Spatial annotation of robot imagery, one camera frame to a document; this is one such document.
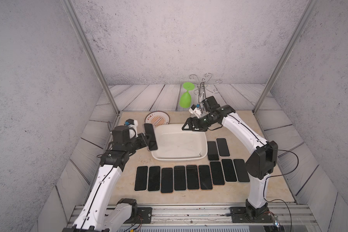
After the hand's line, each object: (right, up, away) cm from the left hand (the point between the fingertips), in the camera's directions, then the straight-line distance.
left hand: (153, 135), depth 74 cm
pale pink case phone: (+35, -23, +11) cm, 43 cm away
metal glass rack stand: (+29, +30, +19) cm, 46 cm away
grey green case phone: (+43, -10, +23) cm, 50 cm away
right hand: (+18, +3, +6) cm, 19 cm away
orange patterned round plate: (-5, +10, +44) cm, 45 cm away
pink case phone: (+35, -12, +22) cm, 43 cm away
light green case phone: (+13, -25, +10) cm, 31 cm away
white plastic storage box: (+11, -8, +28) cm, 31 cm away
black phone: (-3, +3, +4) cm, 6 cm away
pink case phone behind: (+21, -25, +10) cm, 34 cm away
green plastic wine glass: (+18, +22, +22) cm, 36 cm away
